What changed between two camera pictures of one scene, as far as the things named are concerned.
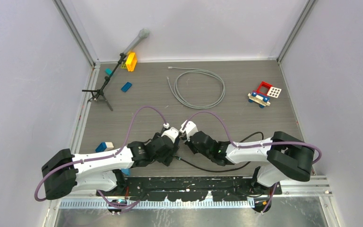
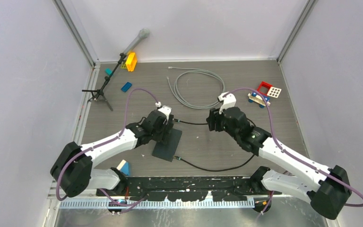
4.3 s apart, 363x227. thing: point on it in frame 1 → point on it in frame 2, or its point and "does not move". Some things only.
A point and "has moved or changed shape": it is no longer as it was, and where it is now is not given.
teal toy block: [108, 71] does not move
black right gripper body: [194, 149] → [220, 124]
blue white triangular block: [126, 171] does not move
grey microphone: [143, 34] does not move
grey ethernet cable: [176, 94] does not move
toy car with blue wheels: [263, 102] does not move
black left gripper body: [167, 159] → [161, 135]
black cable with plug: [181, 158] has moved or changed shape
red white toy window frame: [266, 89] does not move
